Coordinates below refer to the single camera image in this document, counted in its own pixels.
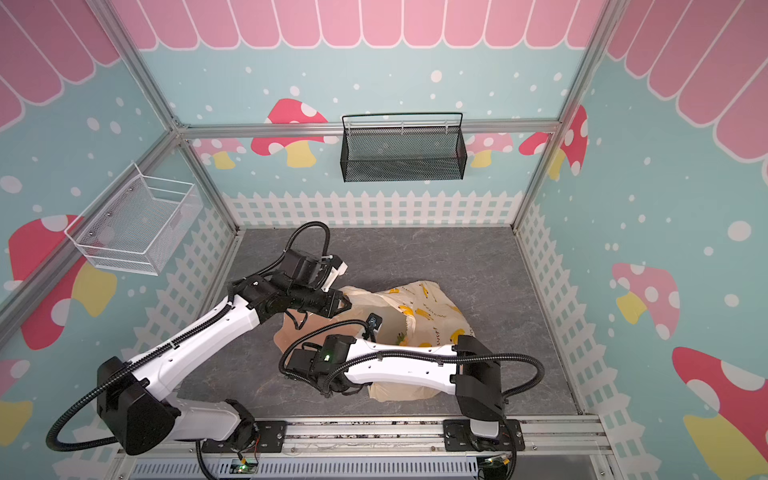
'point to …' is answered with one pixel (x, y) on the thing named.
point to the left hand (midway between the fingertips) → (348, 311)
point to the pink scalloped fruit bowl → (317, 341)
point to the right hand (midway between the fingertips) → (351, 356)
